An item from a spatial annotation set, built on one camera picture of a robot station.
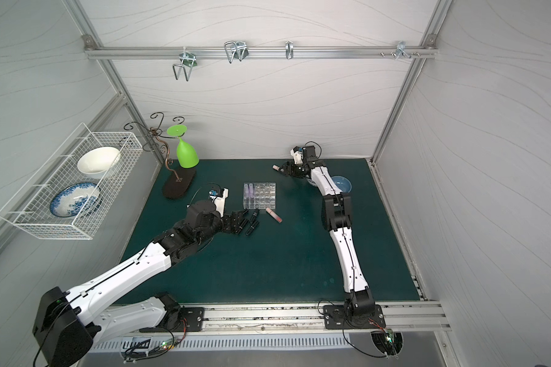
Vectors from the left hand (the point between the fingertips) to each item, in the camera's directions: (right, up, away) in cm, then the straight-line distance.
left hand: (235, 210), depth 78 cm
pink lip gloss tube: (+13, -5, +20) cm, 24 cm away
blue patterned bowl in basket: (-43, +5, -13) cm, 45 cm away
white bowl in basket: (-44, +17, -4) cm, 48 cm away
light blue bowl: (+46, +9, +29) cm, 55 cm away
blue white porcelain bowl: (+30, +10, +28) cm, 43 cm away
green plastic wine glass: (-23, +21, +13) cm, 34 cm away
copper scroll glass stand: (-34, +7, +29) cm, 45 cm away
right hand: (+18, +17, +35) cm, 43 cm away
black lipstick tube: (+5, -8, +17) cm, 20 cm away
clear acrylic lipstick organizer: (+6, +4, +26) cm, 27 cm away
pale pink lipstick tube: (+13, +18, +40) cm, 45 cm away
